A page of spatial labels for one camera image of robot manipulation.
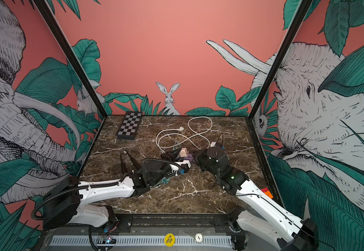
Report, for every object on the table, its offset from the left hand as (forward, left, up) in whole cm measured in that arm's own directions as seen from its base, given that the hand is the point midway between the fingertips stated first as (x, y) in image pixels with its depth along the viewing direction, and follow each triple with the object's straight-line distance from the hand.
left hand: (181, 148), depth 74 cm
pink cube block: (-2, -1, 0) cm, 2 cm away
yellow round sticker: (-34, +7, -23) cm, 42 cm away
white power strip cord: (+31, 0, -22) cm, 38 cm away
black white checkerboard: (+34, +37, -21) cm, 54 cm away
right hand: (-2, -3, +3) cm, 5 cm away
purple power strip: (-3, -4, -4) cm, 6 cm away
